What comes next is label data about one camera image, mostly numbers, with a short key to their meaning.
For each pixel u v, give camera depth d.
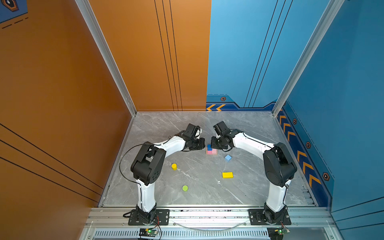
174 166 0.89
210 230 0.70
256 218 0.72
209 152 0.95
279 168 0.50
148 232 0.71
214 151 0.94
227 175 0.87
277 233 0.70
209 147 0.94
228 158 0.92
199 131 0.81
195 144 0.83
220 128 0.75
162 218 0.74
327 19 0.73
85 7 0.70
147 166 0.50
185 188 0.81
